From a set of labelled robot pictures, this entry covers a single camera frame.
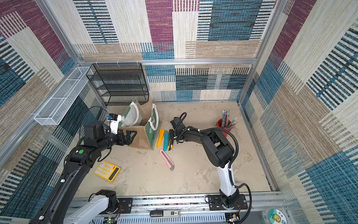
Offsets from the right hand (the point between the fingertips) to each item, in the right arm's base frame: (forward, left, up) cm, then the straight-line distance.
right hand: (175, 135), depth 100 cm
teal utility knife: (-4, +6, 0) cm, 7 cm away
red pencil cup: (+2, -30, +8) cm, 31 cm away
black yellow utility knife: (-4, +2, +2) cm, 5 cm away
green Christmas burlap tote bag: (+12, +22, +4) cm, 26 cm away
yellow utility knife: (+3, +9, 0) cm, 10 cm away
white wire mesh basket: (-5, +60, +34) cm, 69 cm away
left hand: (-13, +22, +25) cm, 36 cm away
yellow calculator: (-24, +40, +1) cm, 47 cm away
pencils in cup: (+3, -34, +8) cm, 36 cm away
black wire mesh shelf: (+36, +43, +18) cm, 59 cm away
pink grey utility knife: (-20, +2, +1) cm, 20 cm away
